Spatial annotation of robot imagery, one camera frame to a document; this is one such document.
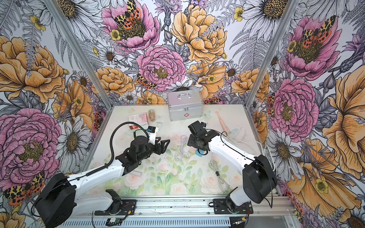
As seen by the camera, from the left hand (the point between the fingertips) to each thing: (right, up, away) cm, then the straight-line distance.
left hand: (164, 142), depth 83 cm
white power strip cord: (+64, -4, +15) cm, 66 cm away
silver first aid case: (+12, +24, +26) cm, 37 cm away
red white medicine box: (-21, +13, +25) cm, 36 cm away
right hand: (+17, -2, +2) cm, 17 cm away
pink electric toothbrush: (+40, +6, +23) cm, 47 cm away
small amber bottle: (-14, +17, +29) cm, 37 cm away
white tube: (-16, -17, 0) cm, 23 cm away
